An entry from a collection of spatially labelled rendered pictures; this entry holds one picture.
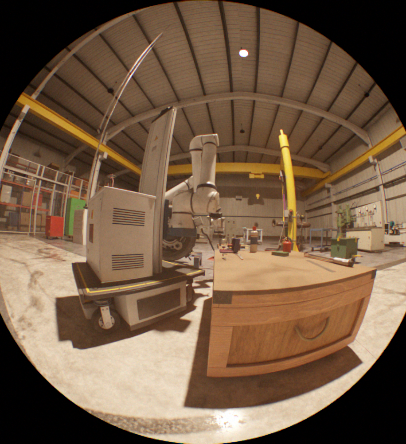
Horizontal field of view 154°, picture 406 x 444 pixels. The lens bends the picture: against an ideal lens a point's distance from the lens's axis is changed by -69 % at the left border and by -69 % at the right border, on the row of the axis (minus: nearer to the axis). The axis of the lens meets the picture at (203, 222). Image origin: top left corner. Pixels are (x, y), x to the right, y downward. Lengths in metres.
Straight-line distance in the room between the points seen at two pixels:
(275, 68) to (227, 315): 9.12
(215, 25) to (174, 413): 8.60
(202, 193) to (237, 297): 0.77
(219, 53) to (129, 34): 4.10
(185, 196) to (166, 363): 1.03
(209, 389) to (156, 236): 0.96
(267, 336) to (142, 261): 0.74
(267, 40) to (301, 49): 1.57
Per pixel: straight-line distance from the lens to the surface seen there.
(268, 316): 0.53
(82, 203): 9.16
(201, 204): 1.03
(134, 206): 0.87
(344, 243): 3.52
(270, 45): 8.55
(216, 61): 8.65
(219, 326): 0.51
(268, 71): 9.13
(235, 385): 0.76
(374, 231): 6.15
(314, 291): 0.58
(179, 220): 1.06
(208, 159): 1.22
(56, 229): 6.67
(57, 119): 9.36
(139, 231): 0.89
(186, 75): 8.91
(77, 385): 0.81
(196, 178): 1.39
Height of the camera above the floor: 0.64
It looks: 4 degrees up
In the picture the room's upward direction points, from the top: 2 degrees clockwise
